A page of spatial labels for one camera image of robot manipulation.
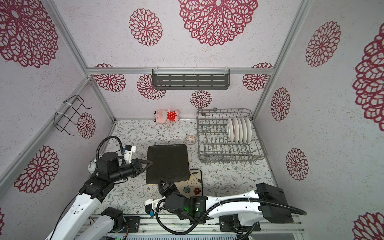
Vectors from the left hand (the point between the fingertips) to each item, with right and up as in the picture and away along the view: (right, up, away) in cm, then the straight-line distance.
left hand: (152, 165), depth 71 cm
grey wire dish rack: (+45, +14, +34) cm, 58 cm away
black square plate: (+12, -2, -2) cm, 12 cm away
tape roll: (+18, +11, +37) cm, 43 cm away
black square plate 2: (+2, +5, +2) cm, 6 cm away
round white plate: (+48, +17, +26) cm, 57 cm away
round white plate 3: (+53, +17, +23) cm, 60 cm away
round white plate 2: (+49, +17, +22) cm, 56 cm away
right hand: (+6, -2, -5) cm, 8 cm away
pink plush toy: (-3, +29, +44) cm, 53 cm away
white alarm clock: (-36, -3, +10) cm, 37 cm away
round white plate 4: (+55, +15, +23) cm, 62 cm away
